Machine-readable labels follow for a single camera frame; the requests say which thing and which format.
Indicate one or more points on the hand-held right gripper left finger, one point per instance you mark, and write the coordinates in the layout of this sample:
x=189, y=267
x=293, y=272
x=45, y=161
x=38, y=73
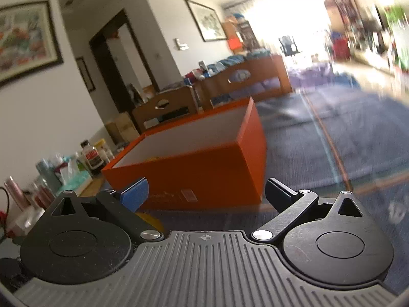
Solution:
x=135, y=195

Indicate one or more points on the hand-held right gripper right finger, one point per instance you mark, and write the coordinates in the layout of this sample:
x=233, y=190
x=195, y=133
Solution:
x=276, y=193

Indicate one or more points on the yellow lemon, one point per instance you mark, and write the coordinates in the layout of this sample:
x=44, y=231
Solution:
x=150, y=222

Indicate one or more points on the orange cardboard box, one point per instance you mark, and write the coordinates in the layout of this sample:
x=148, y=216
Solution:
x=207, y=166

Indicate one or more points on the yellow-lid jar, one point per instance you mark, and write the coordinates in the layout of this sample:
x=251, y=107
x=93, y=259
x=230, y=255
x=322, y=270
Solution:
x=104, y=150

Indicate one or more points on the dark bottle with black cap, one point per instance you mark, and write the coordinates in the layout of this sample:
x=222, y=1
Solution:
x=91, y=161

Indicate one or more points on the teal tissue pack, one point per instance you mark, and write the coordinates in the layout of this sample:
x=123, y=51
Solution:
x=75, y=180

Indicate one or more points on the blue patterned tablecloth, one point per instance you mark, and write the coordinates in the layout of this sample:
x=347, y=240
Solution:
x=319, y=140

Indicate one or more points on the brown cardboard box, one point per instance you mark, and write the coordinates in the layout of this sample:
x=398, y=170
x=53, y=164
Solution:
x=123, y=128

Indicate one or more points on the grey teal bottle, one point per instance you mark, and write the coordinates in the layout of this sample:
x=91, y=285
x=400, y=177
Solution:
x=48, y=176

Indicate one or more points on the brown wooden chair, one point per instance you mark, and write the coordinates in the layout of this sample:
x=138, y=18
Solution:
x=175, y=97
x=271, y=70

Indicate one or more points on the pink tumbler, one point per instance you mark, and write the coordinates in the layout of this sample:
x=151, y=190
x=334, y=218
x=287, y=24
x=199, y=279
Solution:
x=16, y=193

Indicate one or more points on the small framed picture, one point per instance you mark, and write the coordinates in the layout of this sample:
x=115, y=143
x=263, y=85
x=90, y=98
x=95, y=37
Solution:
x=85, y=74

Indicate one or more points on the cluttered sofa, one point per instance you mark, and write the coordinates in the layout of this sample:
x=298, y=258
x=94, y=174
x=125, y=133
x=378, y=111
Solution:
x=230, y=62

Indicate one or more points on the black office chair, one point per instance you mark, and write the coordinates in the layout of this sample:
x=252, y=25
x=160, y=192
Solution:
x=290, y=46

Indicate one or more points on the orange hanging item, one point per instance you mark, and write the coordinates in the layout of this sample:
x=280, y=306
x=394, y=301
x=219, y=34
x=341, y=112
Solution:
x=235, y=45

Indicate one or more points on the wooden bookshelf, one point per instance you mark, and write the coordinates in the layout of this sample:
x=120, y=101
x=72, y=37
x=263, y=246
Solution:
x=248, y=36

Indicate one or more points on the red basket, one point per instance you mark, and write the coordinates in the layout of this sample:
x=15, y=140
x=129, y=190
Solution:
x=342, y=48

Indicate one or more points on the large framed painting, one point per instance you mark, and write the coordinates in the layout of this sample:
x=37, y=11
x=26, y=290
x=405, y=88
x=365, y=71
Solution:
x=25, y=44

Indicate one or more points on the tall dark bookshelf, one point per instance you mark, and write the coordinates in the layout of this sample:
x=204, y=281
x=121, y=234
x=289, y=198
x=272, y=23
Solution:
x=345, y=9

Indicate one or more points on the dark wooden door frame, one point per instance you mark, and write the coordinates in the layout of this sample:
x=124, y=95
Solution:
x=96, y=57

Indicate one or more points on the framed wall picture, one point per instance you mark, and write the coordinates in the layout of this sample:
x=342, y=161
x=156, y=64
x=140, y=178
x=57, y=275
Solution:
x=207, y=20

